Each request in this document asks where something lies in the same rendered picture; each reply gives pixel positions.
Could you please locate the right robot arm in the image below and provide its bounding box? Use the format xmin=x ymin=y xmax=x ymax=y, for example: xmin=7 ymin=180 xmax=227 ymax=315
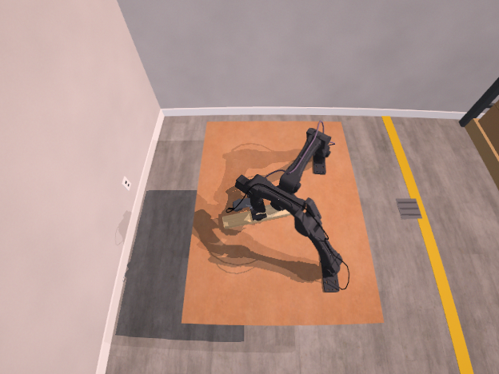
xmin=279 ymin=128 xmax=331 ymax=196

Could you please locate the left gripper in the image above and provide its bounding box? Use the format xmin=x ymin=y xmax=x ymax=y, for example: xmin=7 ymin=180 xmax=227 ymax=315
xmin=234 ymin=194 xmax=267 ymax=221

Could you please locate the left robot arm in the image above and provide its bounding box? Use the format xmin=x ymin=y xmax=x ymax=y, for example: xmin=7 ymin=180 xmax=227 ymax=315
xmin=235 ymin=174 xmax=342 ymax=292

